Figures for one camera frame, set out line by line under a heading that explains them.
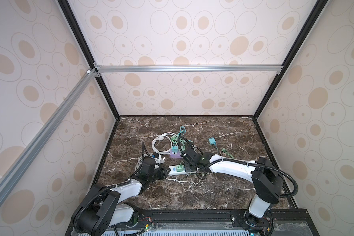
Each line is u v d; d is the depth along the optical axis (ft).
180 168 2.74
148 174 2.25
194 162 2.16
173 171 2.88
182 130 3.59
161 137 3.40
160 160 2.68
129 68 2.99
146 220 2.39
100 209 1.38
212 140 3.38
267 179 1.49
